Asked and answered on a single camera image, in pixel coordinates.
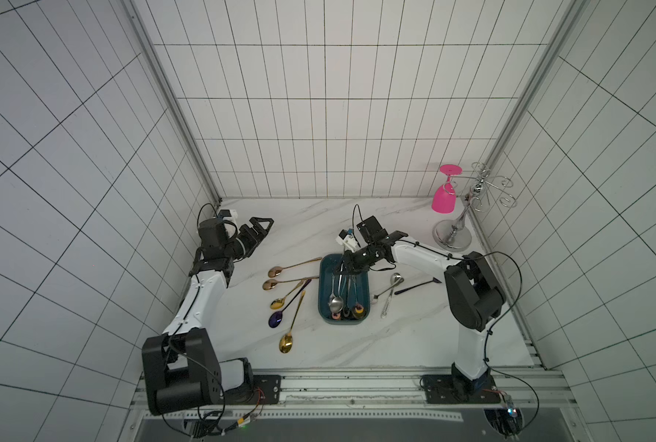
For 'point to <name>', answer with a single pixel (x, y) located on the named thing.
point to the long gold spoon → (286, 340)
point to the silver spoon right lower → (374, 297)
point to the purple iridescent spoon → (358, 310)
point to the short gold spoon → (278, 302)
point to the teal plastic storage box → (327, 264)
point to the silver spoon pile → (336, 304)
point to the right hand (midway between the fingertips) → (326, 275)
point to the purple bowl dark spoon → (275, 319)
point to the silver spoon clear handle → (394, 281)
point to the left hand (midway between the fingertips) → (267, 231)
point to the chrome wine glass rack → (454, 235)
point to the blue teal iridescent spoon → (335, 316)
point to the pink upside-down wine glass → (443, 199)
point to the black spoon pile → (346, 311)
